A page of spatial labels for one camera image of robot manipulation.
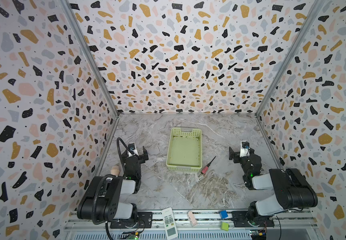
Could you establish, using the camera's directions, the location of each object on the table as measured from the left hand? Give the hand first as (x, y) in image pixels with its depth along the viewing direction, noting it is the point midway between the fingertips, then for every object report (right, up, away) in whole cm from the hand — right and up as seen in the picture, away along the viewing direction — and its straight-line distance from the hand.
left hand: (134, 146), depth 87 cm
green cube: (+48, -36, -15) cm, 62 cm away
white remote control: (+22, -35, -15) cm, 44 cm away
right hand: (+61, +1, +3) cm, 61 cm away
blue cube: (+49, -33, -11) cm, 60 cm away
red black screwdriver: (+42, -15, +4) cm, 45 cm away
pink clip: (+33, -34, -14) cm, 49 cm away
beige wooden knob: (-11, -14, -2) cm, 17 cm away
